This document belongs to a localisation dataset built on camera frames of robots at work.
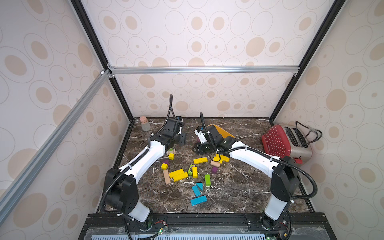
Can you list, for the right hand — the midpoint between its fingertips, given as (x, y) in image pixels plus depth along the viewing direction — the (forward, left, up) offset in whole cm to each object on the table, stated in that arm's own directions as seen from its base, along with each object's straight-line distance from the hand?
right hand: (199, 146), depth 85 cm
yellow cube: (+1, +18, -13) cm, 22 cm away
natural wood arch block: (+4, +18, -12) cm, 22 cm away
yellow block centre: (-9, +2, -13) cm, 17 cm away
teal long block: (-24, 0, -16) cm, 29 cm away
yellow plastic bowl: (+20, -17, -12) cm, 29 cm away
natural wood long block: (-13, +19, -14) cm, 27 cm away
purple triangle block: (-3, +21, -13) cm, 25 cm away
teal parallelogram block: (-20, +1, -15) cm, 25 cm away
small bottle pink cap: (+23, +40, -8) cm, 47 cm away
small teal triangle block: (-17, -1, -13) cm, 21 cm away
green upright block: (-14, -6, -14) cm, 20 cm away
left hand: (+5, +8, +5) cm, 10 cm away
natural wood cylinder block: (-2, -10, -15) cm, 19 cm away
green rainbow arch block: (-10, +5, -14) cm, 18 cm away
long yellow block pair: (-11, +12, -15) cm, 22 cm away
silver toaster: (+2, -59, -4) cm, 59 cm away
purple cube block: (-6, -10, -16) cm, 20 cm away
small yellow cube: (-7, +22, -13) cm, 26 cm away
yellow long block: (-1, -1, -14) cm, 14 cm away
